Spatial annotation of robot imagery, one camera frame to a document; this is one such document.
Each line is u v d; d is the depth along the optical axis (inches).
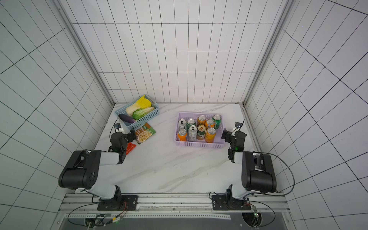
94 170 19.5
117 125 31.0
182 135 34.8
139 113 40.6
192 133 33.8
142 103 43.2
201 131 35.3
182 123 35.4
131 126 38.4
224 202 28.6
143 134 39.5
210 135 35.3
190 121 37.2
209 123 36.8
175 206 28.6
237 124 31.4
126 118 39.8
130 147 36.3
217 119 37.9
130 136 32.9
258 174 18.2
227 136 33.5
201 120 37.3
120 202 26.9
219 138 38.5
